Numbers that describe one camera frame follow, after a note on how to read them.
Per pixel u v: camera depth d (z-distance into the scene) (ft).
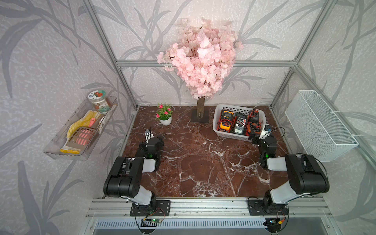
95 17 2.43
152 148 2.32
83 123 2.21
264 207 2.24
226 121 3.06
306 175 1.52
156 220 2.31
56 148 1.87
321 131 2.00
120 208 2.45
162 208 2.41
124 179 1.49
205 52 1.83
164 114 3.25
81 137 1.98
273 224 2.36
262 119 3.24
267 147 2.27
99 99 2.28
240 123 3.06
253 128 3.07
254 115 3.14
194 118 3.67
